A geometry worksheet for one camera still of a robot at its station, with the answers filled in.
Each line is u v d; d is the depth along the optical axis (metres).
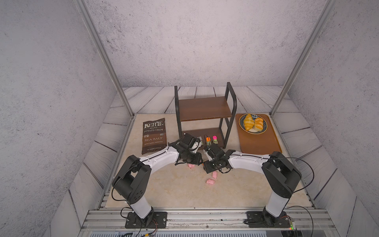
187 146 0.70
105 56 0.87
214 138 0.98
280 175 0.47
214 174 0.86
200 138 0.98
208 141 0.99
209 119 0.76
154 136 1.07
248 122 1.08
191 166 0.90
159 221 0.73
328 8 0.71
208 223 0.73
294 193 0.51
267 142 1.05
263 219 0.65
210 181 0.83
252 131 1.08
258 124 1.08
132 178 0.46
